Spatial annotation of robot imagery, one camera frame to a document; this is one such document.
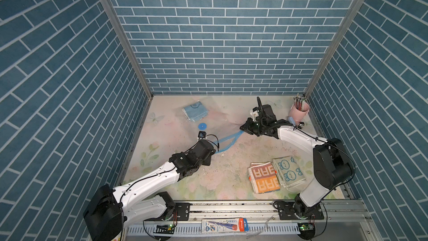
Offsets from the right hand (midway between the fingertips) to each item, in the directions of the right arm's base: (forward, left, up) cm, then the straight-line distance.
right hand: (241, 127), depth 89 cm
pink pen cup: (+16, -35, -2) cm, 38 cm away
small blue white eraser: (+15, -32, -10) cm, 37 cm away
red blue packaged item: (-43, +3, -11) cm, 44 cm away
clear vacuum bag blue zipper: (+7, +11, -10) cm, 17 cm away
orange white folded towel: (-22, -12, -10) cm, 27 cm away
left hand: (-16, +15, -2) cm, 22 cm away
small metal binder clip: (+14, -39, -12) cm, 43 cm away
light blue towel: (+17, +30, -10) cm, 36 cm away
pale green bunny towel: (-18, -25, -11) cm, 33 cm away
